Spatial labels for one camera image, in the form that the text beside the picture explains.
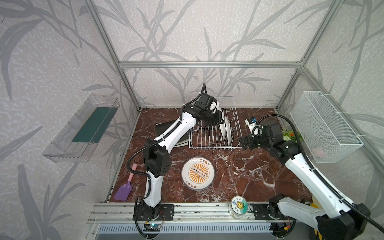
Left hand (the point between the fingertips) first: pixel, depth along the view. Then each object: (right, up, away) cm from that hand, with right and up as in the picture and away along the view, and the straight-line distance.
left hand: (227, 117), depth 80 cm
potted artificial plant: (+37, -10, +6) cm, 39 cm away
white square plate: (-28, -17, +16) cm, 37 cm away
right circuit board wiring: (+24, -53, -10) cm, 59 cm away
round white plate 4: (+2, -8, +8) cm, 11 cm away
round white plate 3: (-2, -5, +3) cm, 6 cm away
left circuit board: (-38, -54, -8) cm, 66 cm away
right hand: (+10, -7, -2) cm, 12 cm away
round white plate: (-16, -33, +6) cm, 37 cm away
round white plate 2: (-16, -33, +6) cm, 37 cm away
